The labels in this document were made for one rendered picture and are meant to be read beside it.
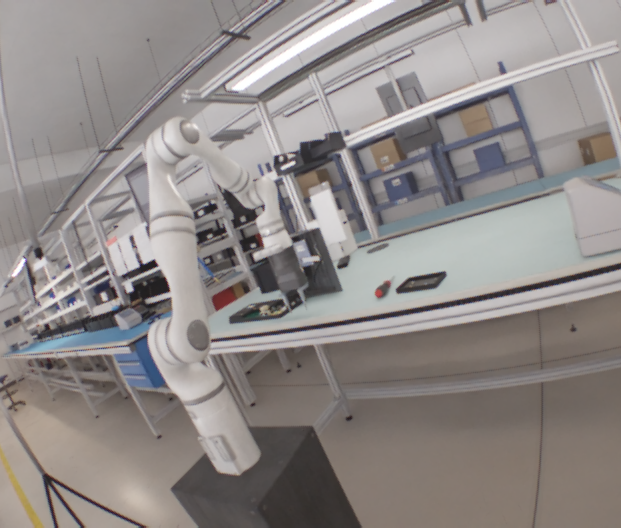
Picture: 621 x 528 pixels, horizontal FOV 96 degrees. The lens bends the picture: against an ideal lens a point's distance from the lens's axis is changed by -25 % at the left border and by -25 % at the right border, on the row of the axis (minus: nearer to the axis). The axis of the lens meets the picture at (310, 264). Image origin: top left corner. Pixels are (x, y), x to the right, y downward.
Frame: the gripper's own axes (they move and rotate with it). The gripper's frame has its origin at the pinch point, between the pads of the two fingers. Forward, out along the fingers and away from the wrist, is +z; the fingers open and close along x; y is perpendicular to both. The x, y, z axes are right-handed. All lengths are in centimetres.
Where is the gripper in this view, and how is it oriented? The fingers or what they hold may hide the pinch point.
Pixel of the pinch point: (299, 311)
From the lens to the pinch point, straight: 104.0
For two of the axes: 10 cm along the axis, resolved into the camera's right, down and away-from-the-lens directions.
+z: 3.5, 9.3, 1.4
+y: 4.0, -2.8, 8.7
